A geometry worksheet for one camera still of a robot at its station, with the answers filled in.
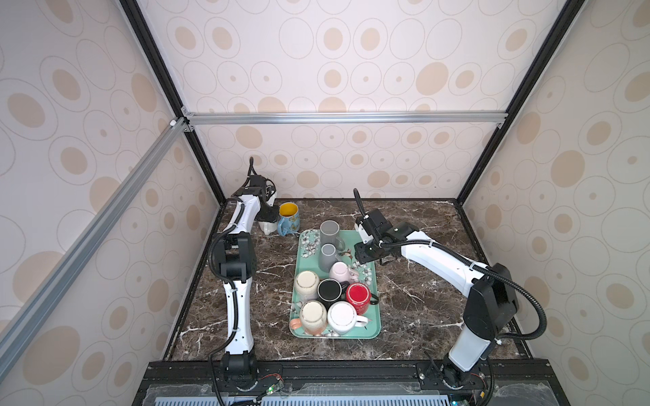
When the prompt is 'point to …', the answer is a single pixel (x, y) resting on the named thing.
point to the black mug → (330, 290)
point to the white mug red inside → (268, 227)
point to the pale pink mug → (341, 271)
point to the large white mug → (343, 319)
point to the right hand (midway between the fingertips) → (369, 252)
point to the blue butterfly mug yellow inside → (289, 222)
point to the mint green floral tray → (306, 258)
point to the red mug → (360, 295)
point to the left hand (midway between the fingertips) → (278, 212)
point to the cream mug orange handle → (313, 318)
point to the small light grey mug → (327, 256)
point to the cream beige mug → (306, 285)
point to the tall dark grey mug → (329, 233)
